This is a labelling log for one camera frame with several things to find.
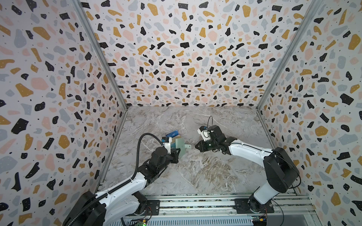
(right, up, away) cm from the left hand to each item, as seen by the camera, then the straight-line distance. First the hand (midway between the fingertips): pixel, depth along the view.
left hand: (182, 147), depth 80 cm
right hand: (+7, +1, +6) cm, 9 cm away
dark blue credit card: (-8, +6, +17) cm, 20 cm away
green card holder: (-2, +2, +2) cm, 3 cm away
